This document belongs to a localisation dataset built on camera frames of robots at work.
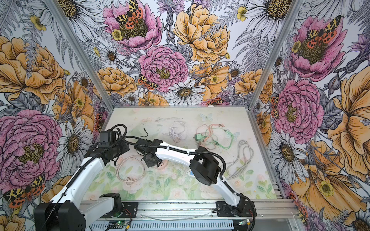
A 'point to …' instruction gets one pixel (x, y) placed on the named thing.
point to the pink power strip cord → (132, 156)
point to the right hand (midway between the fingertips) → (155, 163)
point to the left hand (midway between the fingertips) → (125, 150)
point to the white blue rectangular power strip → (191, 173)
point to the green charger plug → (197, 136)
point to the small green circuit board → (117, 223)
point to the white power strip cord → (245, 154)
